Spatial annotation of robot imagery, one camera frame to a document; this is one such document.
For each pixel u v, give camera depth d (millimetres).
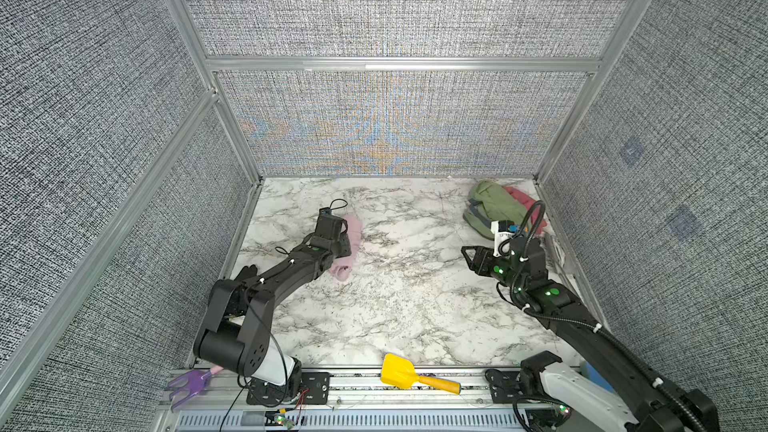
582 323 505
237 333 434
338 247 804
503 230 703
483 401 718
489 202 994
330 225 705
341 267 911
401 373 763
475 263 716
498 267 687
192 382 746
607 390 505
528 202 1031
